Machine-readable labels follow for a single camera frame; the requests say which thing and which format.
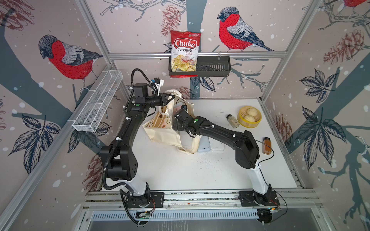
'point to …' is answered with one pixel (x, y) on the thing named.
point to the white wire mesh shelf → (88, 119)
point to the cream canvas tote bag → (159, 127)
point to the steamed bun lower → (249, 118)
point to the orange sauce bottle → (267, 147)
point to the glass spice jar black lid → (232, 121)
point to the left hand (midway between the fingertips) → (176, 94)
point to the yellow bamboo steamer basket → (242, 121)
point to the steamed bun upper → (252, 111)
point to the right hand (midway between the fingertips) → (181, 123)
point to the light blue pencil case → (204, 144)
